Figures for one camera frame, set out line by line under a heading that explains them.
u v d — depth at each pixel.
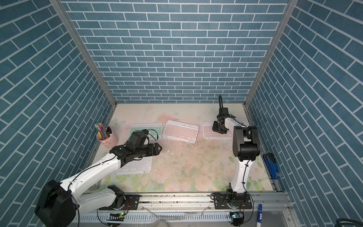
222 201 0.74
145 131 0.76
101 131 0.86
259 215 0.69
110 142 0.89
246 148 0.55
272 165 0.87
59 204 0.39
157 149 0.75
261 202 0.75
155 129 0.76
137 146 0.63
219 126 0.89
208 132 1.02
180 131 1.02
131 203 0.74
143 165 0.87
